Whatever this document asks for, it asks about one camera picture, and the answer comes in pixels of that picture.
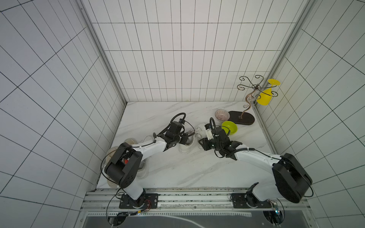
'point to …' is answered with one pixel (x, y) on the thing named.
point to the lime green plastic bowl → (229, 127)
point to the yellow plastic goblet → (265, 96)
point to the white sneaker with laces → (194, 137)
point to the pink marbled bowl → (222, 115)
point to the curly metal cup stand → (244, 81)
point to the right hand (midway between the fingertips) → (200, 137)
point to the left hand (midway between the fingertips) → (184, 138)
